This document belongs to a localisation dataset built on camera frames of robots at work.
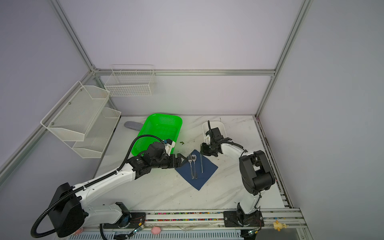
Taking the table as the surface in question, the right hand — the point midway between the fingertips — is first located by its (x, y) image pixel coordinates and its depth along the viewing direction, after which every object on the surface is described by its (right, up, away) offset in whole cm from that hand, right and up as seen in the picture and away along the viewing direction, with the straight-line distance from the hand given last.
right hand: (199, 151), depth 92 cm
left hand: (-10, -3, -15) cm, 18 cm away
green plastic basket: (-24, +8, -30) cm, 39 cm away
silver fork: (-6, -7, +3) cm, 10 cm away
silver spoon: (-4, -5, +3) cm, 7 cm away
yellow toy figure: (+36, -31, -25) cm, 53 cm away
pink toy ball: (-21, -34, -23) cm, 46 cm away
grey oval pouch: (-50, +17, +20) cm, 56 cm away
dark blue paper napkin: (-1, -11, -1) cm, 11 cm away
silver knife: (+1, -7, -2) cm, 7 cm away
